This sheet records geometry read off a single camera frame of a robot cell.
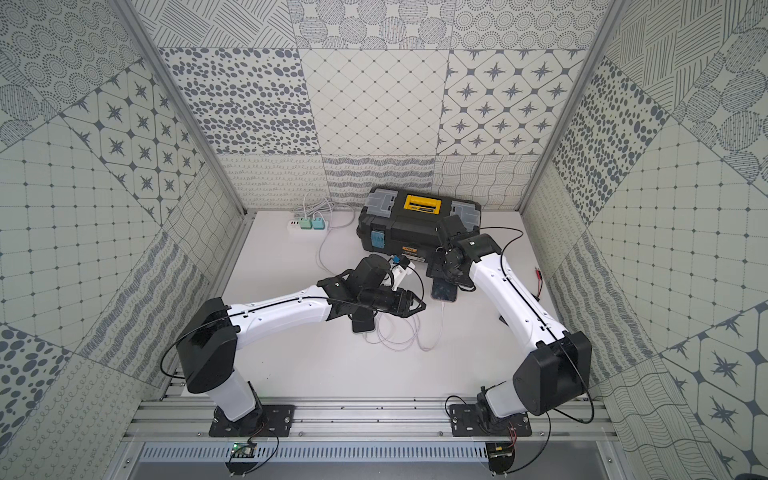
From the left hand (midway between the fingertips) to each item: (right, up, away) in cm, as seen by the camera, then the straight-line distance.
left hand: (417, 293), depth 78 cm
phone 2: (+7, 0, +1) cm, 7 cm away
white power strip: (-45, +19, +34) cm, 60 cm away
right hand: (+8, +4, +3) cm, 10 cm away
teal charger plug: (-35, +20, +32) cm, 51 cm away
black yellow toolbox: (-3, +20, +17) cm, 26 cm away
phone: (-16, -12, +13) cm, 24 cm away
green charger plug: (-39, +20, +31) cm, 54 cm away
